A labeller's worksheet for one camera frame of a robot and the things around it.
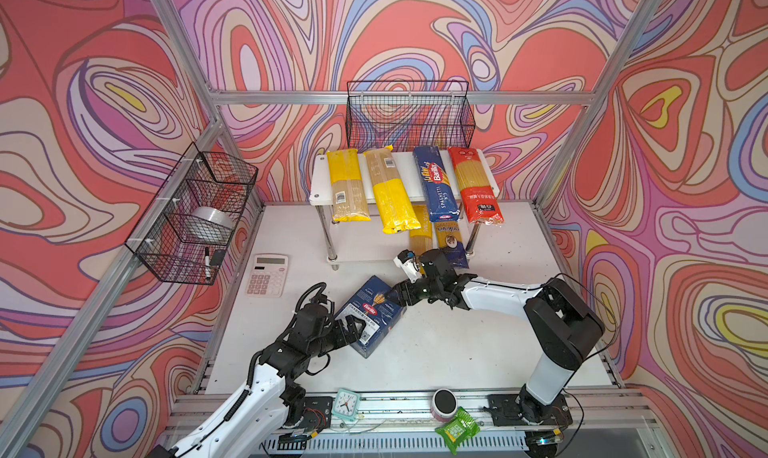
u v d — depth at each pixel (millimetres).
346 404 732
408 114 962
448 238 984
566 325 472
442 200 687
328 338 690
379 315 823
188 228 715
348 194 712
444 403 708
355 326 733
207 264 719
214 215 735
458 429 702
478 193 709
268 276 960
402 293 783
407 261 802
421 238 981
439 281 704
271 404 531
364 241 974
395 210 695
